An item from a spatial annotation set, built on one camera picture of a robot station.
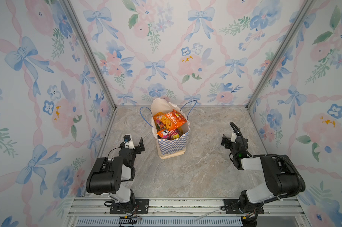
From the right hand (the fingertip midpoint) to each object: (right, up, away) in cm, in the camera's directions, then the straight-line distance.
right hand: (231, 134), depth 94 cm
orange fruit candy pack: (-46, +10, -12) cm, 48 cm away
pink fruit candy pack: (-41, +1, -14) cm, 43 cm away
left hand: (-63, -1, -4) cm, 63 cm away
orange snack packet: (-37, +10, -12) cm, 40 cm away
